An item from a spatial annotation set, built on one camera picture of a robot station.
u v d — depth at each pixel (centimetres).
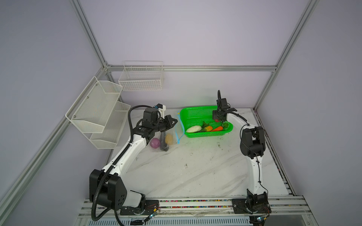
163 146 90
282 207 75
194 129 101
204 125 107
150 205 74
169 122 69
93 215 36
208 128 103
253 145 60
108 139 75
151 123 61
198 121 112
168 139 98
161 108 73
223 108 84
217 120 111
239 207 73
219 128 104
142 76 96
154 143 93
